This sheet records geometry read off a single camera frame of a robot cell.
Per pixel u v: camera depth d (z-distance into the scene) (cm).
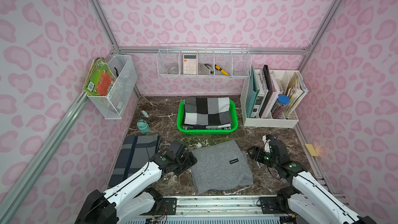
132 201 56
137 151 91
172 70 93
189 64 95
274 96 82
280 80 103
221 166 82
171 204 73
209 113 101
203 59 104
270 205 72
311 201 50
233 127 92
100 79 72
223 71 98
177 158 66
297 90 88
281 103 90
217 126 93
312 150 95
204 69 100
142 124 95
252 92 81
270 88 81
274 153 65
